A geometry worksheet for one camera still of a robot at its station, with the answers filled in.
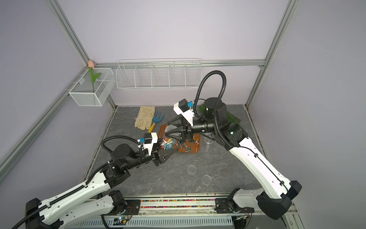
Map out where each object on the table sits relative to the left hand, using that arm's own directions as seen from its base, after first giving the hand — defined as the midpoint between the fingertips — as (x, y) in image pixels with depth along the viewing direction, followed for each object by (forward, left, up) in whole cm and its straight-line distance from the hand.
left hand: (174, 145), depth 60 cm
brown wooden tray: (+17, -10, -32) cm, 38 cm away
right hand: (+2, +2, +10) cm, 10 cm away
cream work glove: (+45, +26, -33) cm, 61 cm away
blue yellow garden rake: (+43, +17, -34) cm, 57 cm away
